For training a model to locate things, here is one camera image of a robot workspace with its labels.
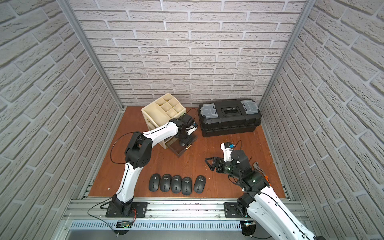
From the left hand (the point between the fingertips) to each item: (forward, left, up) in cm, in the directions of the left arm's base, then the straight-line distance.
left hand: (188, 137), depth 99 cm
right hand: (-23, -13, +13) cm, 30 cm away
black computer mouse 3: (-31, +6, 0) cm, 31 cm away
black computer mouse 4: (-31, 0, -1) cm, 31 cm away
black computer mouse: (-29, +18, -1) cm, 34 cm away
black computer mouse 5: (-31, -7, 0) cm, 31 cm away
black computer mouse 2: (-30, +12, -2) cm, 32 cm away
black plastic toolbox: (+4, -24, +16) cm, 29 cm away
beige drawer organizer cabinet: (+3, +16, +21) cm, 27 cm away
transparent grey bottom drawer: (-7, +9, -1) cm, 11 cm away
